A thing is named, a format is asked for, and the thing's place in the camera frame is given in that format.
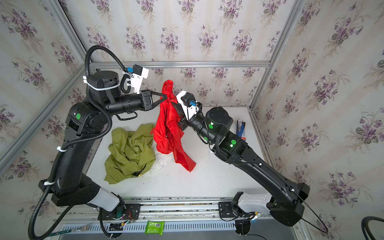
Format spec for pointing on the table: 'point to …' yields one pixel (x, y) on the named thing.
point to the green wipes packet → (155, 227)
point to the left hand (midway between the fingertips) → (166, 93)
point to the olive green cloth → (132, 153)
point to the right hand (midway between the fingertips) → (172, 99)
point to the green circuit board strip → (63, 231)
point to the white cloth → (161, 160)
